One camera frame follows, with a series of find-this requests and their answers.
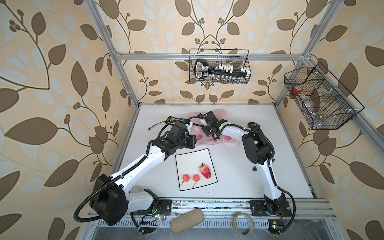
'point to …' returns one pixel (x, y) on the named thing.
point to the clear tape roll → (252, 225)
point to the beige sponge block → (187, 220)
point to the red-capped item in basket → (297, 89)
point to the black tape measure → (253, 124)
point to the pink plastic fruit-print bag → (201, 136)
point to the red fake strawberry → (205, 171)
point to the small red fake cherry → (196, 178)
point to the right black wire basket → (325, 103)
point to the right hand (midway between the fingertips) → (208, 127)
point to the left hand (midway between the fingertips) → (198, 139)
